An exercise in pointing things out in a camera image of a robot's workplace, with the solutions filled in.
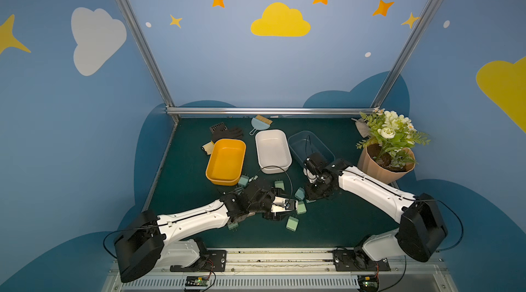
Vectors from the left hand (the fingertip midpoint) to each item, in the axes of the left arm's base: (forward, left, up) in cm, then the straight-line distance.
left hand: (287, 197), depth 77 cm
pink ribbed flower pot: (+17, -44, -1) cm, 47 cm away
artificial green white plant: (+18, -39, +17) cm, 46 cm away
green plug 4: (0, -7, -12) cm, 14 cm away
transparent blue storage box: (+38, -11, -15) cm, 42 cm away
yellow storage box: (+26, +30, -17) cm, 43 cm away
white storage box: (+29, +5, -11) cm, 32 cm away
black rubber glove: (+43, +35, -12) cm, 56 cm away
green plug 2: (-8, +21, -11) cm, 25 cm away
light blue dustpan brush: (+51, +13, -13) cm, 54 cm away
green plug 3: (+11, +2, -12) cm, 17 cm away
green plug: (-6, -3, -12) cm, 14 cm away
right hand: (+4, -11, -5) cm, 13 cm away
